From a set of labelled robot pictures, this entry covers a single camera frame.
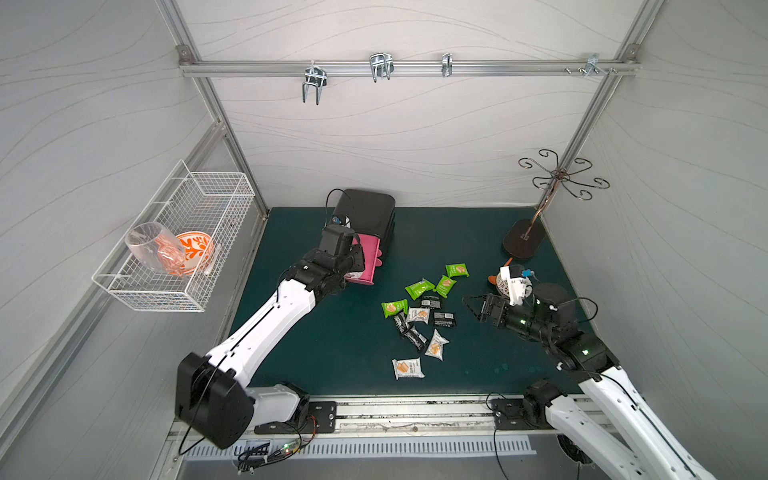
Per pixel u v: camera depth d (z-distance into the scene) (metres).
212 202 0.80
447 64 0.78
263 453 0.72
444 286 0.98
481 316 0.63
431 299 0.93
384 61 0.76
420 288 0.95
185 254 0.66
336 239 0.58
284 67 0.79
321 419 0.73
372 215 0.98
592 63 0.77
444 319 0.90
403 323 0.86
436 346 0.84
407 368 0.80
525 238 1.09
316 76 0.78
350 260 0.66
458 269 1.01
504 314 0.62
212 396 0.39
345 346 0.88
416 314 0.90
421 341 0.84
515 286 0.65
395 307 0.92
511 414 0.74
